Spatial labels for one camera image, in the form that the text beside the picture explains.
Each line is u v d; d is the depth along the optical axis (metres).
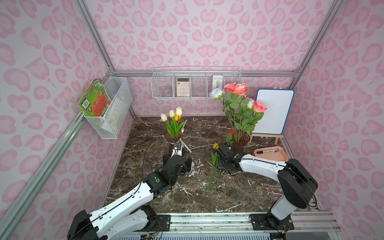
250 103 0.77
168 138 0.85
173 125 0.79
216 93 0.75
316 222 0.75
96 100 0.72
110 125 0.82
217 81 0.92
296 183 0.45
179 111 0.75
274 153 0.98
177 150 0.65
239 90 0.71
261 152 0.98
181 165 0.57
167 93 0.93
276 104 0.88
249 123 0.80
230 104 0.76
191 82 0.99
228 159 0.69
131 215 0.58
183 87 0.93
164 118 0.80
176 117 0.79
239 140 0.84
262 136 1.01
